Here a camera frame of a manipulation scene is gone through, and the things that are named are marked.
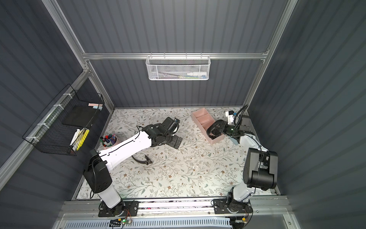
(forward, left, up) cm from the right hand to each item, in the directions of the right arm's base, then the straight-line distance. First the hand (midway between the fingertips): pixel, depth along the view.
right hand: (217, 125), depth 88 cm
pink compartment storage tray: (+18, +5, -15) cm, 24 cm away
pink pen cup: (-10, +66, -3) cm, 67 cm away
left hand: (-10, +26, 0) cm, 28 cm away
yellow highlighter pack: (-18, +71, +12) cm, 74 cm away
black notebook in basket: (-5, +76, +14) cm, 77 cm away
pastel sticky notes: (+6, +74, +11) cm, 75 cm away
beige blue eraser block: (-2, -14, -15) cm, 20 cm away
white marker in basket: (-13, +75, +12) cm, 77 cm away
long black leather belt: (-2, +1, -1) cm, 2 cm away
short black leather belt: (-18, +43, -14) cm, 49 cm away
